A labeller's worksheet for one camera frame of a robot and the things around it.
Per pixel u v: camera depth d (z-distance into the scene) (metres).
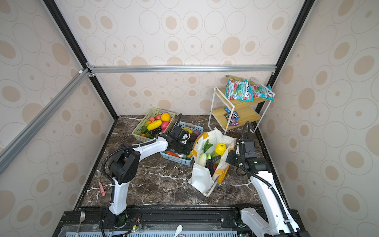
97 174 0.88
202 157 0.85
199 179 0.82
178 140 0.81
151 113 1.17
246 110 1.05
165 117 1.09
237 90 0.81
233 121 0.93
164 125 1.06
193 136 0.97
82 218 0.74
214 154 0.88
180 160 0.90
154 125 1.05
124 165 0.53
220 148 0.84
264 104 1.12
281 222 0.39
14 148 0.53
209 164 0.83
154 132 1.05
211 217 0.77
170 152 0.94
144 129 1.06
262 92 0.83
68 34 0.76
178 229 0.71
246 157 0.57
